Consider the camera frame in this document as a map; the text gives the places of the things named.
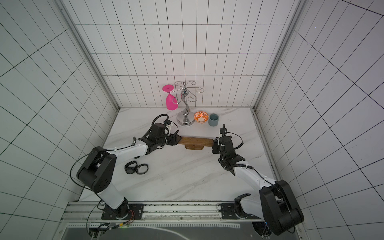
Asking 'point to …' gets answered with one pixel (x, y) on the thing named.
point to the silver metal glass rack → (188, 92)
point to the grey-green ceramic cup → (213, 119)
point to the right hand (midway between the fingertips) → (218, 137)
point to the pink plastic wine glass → (172, 103)
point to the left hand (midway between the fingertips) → (176, 139)
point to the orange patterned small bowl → (201, 117)
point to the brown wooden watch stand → (196, 143)
